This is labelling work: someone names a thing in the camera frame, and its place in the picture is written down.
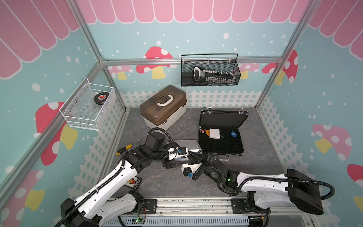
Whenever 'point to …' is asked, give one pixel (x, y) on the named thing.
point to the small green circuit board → (135, 220)
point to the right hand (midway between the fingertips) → (190, 150)
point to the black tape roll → (100, 97)
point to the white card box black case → (214, 134)
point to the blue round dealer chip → (233, 134)
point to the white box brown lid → (164, 108)
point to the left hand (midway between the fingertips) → (179, 155)
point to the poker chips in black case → (207, 131)
